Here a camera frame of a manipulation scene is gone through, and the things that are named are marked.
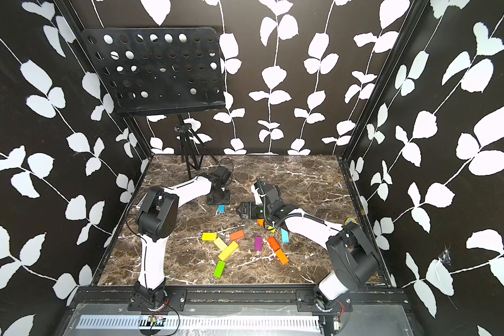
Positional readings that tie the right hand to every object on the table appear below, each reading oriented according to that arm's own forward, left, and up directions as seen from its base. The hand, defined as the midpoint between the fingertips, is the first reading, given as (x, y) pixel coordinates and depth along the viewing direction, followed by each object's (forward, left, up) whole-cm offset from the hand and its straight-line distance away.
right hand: (243, 207), depth 86 cm
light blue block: (-7, -18, -12) cm, 23 cm away
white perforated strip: (-39, +12, -12) cm, 42 cm away
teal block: (+5, +12, -11) cm, 17 cm away
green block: (-22, +9, -11) cm, 26 cm away
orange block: (-1, -7, -11) cm, 13 cm away
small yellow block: (-5, -13, -12) cm, 18 cm away
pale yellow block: (-12, +10, -12) cm, 19 cm away
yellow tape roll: (+1, -48, -12) cm, 50 cm away
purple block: (-11, -6, -12) cm, 18 cm away
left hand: (+11, +10, -10) cm, 18 cm away
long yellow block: (-15, +6, -12) cm, 20 cm away
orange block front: (-16, -16, -12) cm, 26 cm away
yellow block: (-9, +15, -11) cm, 21 cm away
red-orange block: (-7, +3, -12) cm, 15 cm away
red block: (-11, -13, -12) cm, 21 cm away
